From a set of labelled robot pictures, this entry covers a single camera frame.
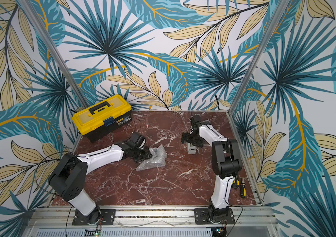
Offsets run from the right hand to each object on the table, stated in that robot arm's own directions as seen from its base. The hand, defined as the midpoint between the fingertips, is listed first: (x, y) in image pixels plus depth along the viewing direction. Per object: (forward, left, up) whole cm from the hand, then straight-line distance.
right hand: (189, 142), depth 98 cm
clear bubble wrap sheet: (-14, +20, +6) cm, 25 cm away
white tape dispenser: (-5, -1, 0) cm, 6 cm away
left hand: (-12, +24, +2) cm, 27 cm away
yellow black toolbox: (+10, +57, +14) cm, 59 cm away
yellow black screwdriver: (-30, -27, -3) cm, 40 cm away
